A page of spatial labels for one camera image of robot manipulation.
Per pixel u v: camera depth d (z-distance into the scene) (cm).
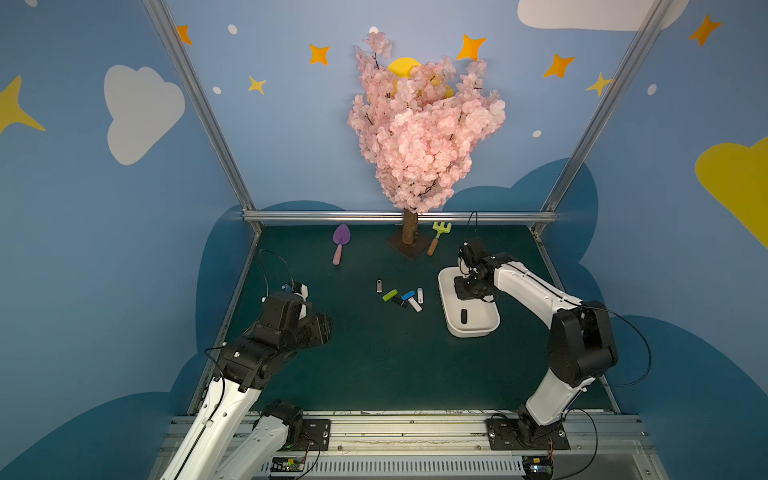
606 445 73
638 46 75
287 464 72
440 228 122
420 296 101
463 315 96
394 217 122
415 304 99
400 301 99
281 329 50
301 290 65
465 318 96
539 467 73
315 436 74
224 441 42
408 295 101
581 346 48
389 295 101
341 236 119
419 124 62
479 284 77
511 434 75
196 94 82
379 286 103
